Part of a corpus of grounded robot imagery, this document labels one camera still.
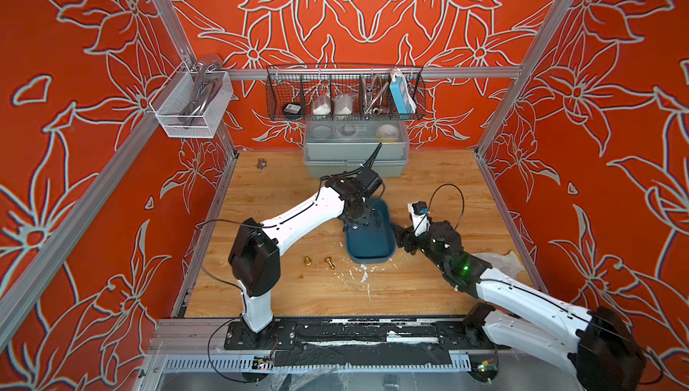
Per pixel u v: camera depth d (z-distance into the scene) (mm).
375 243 938
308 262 865
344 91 969
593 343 395
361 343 726
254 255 456
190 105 832
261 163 1139
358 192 587
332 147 1009
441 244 588
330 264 856
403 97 876
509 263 850
